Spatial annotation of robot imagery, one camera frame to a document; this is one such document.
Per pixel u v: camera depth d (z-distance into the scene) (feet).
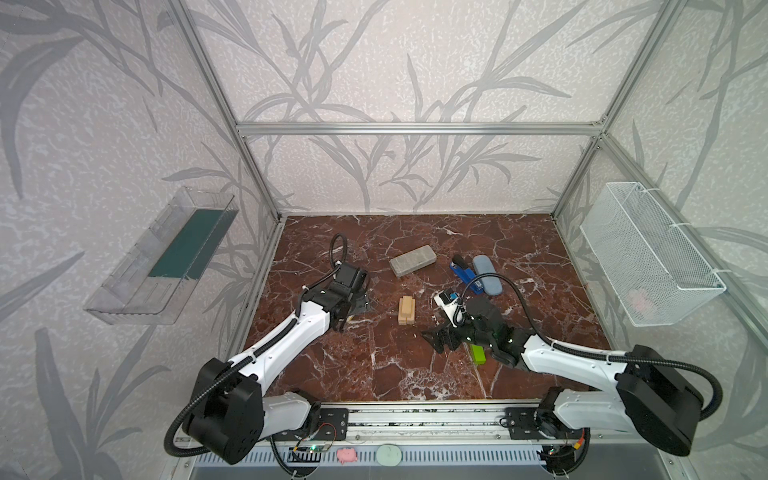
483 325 2.10
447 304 2.38
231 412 1.31
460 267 3.33
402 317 2.93
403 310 2.92
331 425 2.38
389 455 2.23
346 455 2.22
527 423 2.42
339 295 2.07
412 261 3.34
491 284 3.15
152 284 2.08
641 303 2.38
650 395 1.37
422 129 3.16
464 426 2.47
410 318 2.95
